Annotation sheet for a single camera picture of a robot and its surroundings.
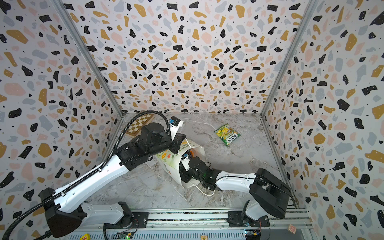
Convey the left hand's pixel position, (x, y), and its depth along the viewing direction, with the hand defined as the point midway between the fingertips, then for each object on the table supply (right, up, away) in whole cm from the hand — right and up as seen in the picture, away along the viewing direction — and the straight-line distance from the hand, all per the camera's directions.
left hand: (185, 134), depth 67 cm
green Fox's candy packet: (+25, -2, +40) cm, 47 cm away
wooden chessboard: (-42, +3, +43) cm, 60 cm away
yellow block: (-45, -47, +1) cm, 65 cm away
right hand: (-7, -18, +13) cm, 23 cm away
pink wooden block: (+50, -46, +5) cm, 68 cm away
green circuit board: (-30, -48, +4) cm, 57 cm away
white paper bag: (-8, -14, +8) cm, 18 cm away
